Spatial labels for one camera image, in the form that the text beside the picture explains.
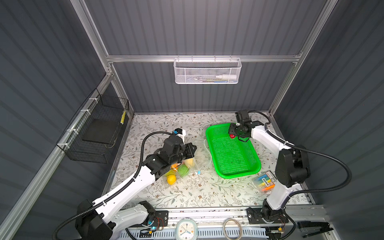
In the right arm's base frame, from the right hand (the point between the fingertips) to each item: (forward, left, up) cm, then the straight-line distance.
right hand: (234, 131), depth 94 cm
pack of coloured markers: (-29, -15, -10) cm, 34 cm away
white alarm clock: (-51, +29, -9) cm, 59 cm away
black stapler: (-50, -32, -12) cm, 61 cm away
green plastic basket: (-12, +1, -12) cm, 17 cm away
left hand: (-19, +23, +12) cm, 32 cm away
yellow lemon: (-28, +38, -8) cm, 48 cm away
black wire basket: (-11, +76, +16) cm, 79 cm away
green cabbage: (-24, +32, -4) cm, 40 cm away
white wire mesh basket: (+51, +15, +12) cm, 55 cm away
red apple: (-4, +2, 0) cm, 5 cm away
